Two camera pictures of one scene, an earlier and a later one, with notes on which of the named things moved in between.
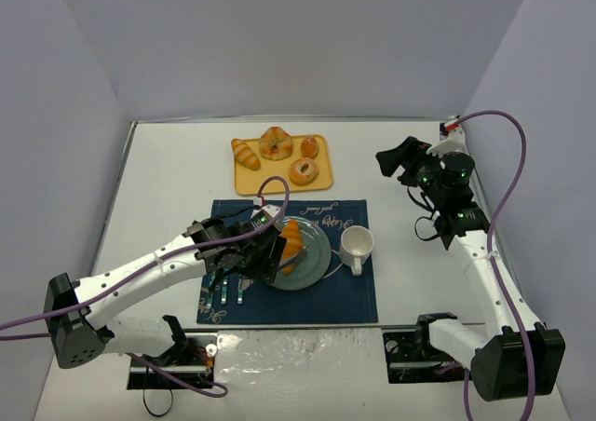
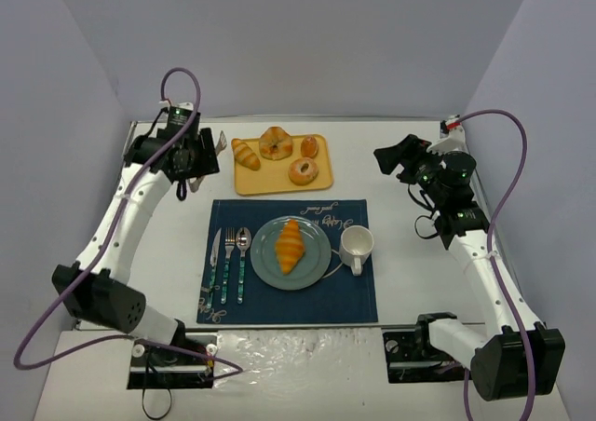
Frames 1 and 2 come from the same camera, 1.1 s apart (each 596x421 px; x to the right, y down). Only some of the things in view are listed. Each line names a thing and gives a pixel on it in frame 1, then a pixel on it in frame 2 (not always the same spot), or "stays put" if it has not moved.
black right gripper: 405,163 stays put
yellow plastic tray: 249,181 stays put
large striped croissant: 293,245 stays put
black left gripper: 272,257 -> 208,151
